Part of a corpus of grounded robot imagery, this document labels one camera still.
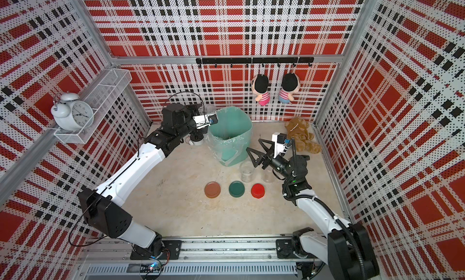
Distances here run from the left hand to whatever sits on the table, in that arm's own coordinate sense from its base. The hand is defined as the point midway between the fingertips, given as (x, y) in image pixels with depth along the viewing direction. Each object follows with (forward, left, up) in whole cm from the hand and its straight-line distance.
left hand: (203, 110), depth 77 cm
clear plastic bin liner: (+10, -9, -31) cm, 34 cm away
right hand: (-15, -22, -6) cm, 27 cm away
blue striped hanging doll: (+21, -42, -2) cm, 47 cm away
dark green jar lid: (-21, -13, -35) cm, 43 cm away
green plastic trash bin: (-9, -12, -9) cm, 17 cm away
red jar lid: (-22, -24, -34) cm, 47 cm away
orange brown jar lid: (-21, -1, -35) cm, 41 cm away
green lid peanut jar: (-9, -19, -35) cm, 41 cm away
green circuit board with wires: (-54, +19, -33) cm, 66 cm away
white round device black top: (+9, +11, -31) cm, 34 cm away
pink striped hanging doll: (+25, -26, -4) cm, 36 cm away
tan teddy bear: (+14, -50, -28) cm, 59 cm away
